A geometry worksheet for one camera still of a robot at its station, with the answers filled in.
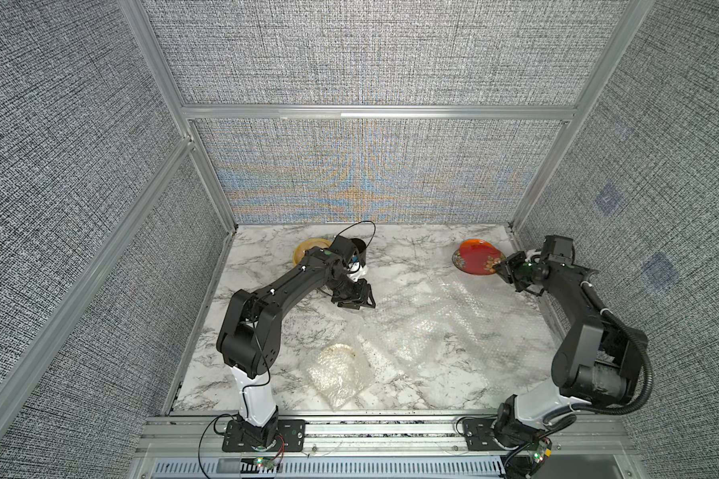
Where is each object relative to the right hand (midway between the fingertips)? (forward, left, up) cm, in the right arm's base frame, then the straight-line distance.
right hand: (495, 255), depth 88 cm
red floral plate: (+2, +4, -3) cm, 6 cm away
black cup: (+10, +40, -7) cm, 42 cm away
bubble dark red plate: (-21, 0, -16) cm, 27 cm away
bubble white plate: (-31, +46, -11) cm, 56 cm away
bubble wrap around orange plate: (-8, +1, -15) cm, 17 cm away
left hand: (-13, +37, -5) cm, 39 cm away
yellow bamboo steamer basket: (+16, +59, -14) cm, 63 cm away
